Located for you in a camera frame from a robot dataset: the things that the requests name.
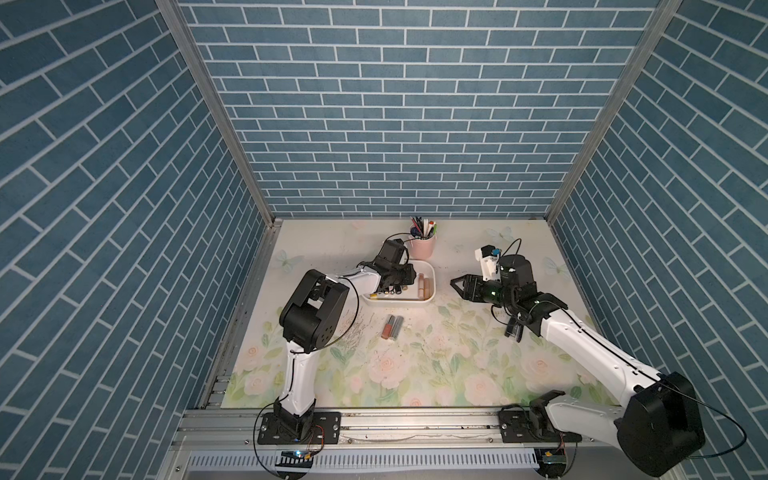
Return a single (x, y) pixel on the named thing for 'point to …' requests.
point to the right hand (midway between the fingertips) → (460, 283)
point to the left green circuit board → (295, 458)
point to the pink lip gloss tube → (421, 286)
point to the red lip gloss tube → (388, 327)
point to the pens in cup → (422, 228)
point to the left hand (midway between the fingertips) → (420, 275)
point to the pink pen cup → (422, 248)
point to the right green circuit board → (549, 458)
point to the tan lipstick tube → (428, 288)
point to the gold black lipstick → (373, 295)
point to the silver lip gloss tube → (398, 327)
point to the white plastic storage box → (409, 294)
